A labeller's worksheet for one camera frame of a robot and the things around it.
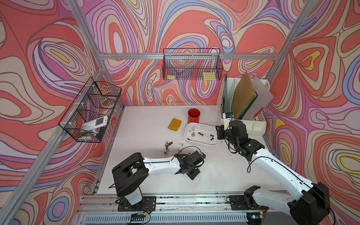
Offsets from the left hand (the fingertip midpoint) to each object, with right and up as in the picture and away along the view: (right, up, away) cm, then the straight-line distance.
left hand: (197, 173), depth 83 cm
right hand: (+12, +26, -2) cm, 29 cm away
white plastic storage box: (+8, +25, +20) cm, 33 cm away
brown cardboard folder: (+36, +51, +18) cm, 65 cm away
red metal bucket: (0, +35, +17) cm, 39 cm away
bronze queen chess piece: (+5, +22, +19) cm, 29 cm away
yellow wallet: (-14, +28, +24) cm, 40 cm away
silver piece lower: (-20, +10, +8) cm, 24 cm away
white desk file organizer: (+47, +27, +21) cm, 58 cm away
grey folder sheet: (+43, +45, +4) cm, 62 cm away
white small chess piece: (-10, +15, +13) cm, 22 cm away
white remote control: (-51, +31, -14) cm, 61 cm away
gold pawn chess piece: (-1, +21, +18) cm, 28 cm away
